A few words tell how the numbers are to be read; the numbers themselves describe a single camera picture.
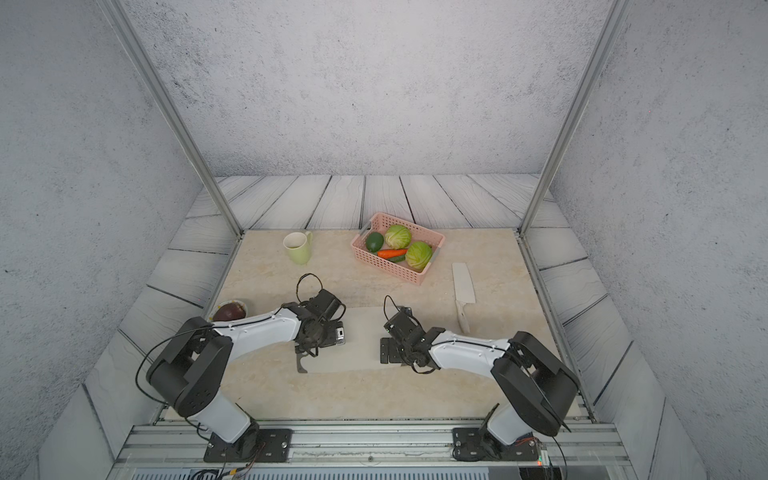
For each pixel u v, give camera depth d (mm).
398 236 1107
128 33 728
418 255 1044
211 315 913
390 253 1088
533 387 420
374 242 1133
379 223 1185
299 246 1046
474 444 725
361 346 918
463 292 1020
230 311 912
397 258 1088
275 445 733
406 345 681
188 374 450
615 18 713
